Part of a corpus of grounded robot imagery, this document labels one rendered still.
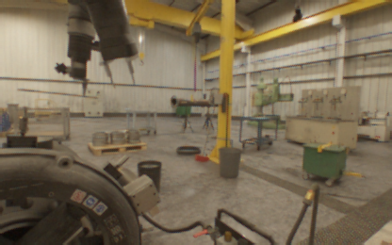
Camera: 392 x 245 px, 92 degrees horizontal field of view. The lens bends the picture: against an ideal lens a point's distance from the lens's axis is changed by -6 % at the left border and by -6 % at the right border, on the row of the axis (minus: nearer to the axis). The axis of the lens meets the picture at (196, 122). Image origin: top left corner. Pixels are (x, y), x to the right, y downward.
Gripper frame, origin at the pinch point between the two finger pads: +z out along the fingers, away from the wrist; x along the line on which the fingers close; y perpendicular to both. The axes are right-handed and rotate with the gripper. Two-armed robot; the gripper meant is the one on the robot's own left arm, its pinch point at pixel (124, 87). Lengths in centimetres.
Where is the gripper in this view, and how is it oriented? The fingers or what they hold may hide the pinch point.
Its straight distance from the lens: 49.4
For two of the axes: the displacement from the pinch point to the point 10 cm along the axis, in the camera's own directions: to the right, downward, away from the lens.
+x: -9.8, 0.7, 1.8
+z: 1.5, 8.8, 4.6
